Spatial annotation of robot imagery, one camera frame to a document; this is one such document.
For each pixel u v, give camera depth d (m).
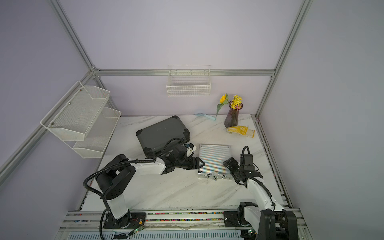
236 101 0.96
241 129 1.10
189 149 0.82
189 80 1.08
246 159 0.67
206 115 1.22
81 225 0.73
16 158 0.52
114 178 0.48
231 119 1.07
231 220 0.73
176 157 0.72
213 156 0.93
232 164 0.79
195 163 0.78
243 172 0.65
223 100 0.96
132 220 0.73
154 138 1.03
